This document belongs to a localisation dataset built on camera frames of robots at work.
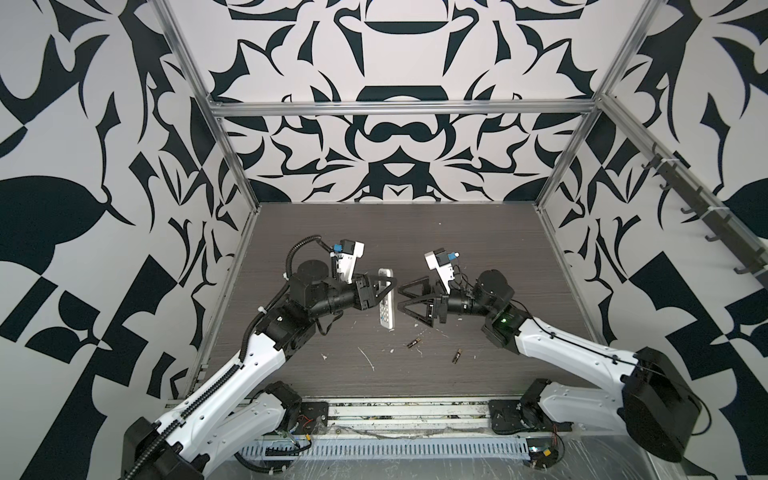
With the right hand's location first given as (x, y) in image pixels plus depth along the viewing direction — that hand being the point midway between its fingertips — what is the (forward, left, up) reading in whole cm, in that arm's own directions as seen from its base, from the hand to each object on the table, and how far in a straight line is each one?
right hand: (403, 303), depth 64 cm
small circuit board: (-24, -32, -29) cm, 50 cm away
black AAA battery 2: (-2, -15, -27) cm, 31 cm away
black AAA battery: (+1, -2, -28) cm, 28 cm away
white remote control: (+1, +3, -1) cm, 4 cm away
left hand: (+6, +2, +2) cm, 6 cm away
